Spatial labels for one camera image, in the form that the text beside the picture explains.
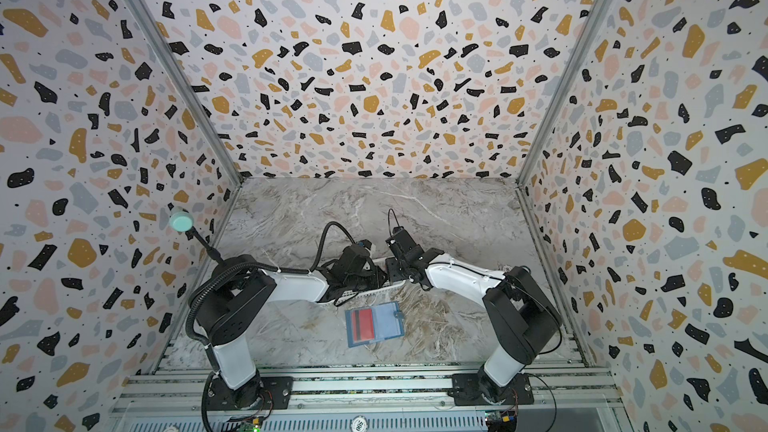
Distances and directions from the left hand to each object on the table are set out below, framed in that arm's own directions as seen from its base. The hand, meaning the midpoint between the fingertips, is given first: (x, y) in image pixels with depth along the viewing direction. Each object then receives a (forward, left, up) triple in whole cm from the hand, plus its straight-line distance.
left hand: (395, 274), depth 91 cm
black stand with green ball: (-1, +46, +30) cm, 55 cm away
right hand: (+2, 0, +3) cm, 4 cm away
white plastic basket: (-8, +10, +4) cm, 13 cm away
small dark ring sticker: (+4, -44, -6) cm, 44 cm away
